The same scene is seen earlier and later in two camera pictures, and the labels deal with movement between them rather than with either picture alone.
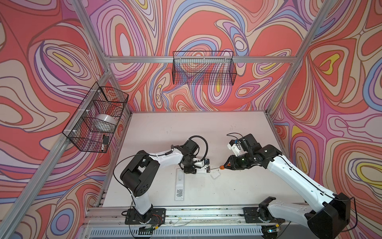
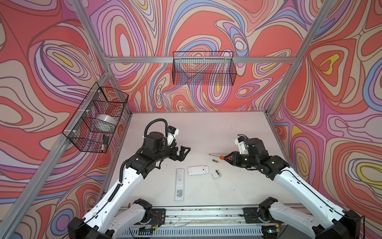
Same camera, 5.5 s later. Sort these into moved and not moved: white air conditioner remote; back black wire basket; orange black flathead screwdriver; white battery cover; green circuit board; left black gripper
Moved: left black gripper; orange black flathead screwdriver
Not moved: back black wire basket; white battery cover; white air conditioner remote; green circuit board
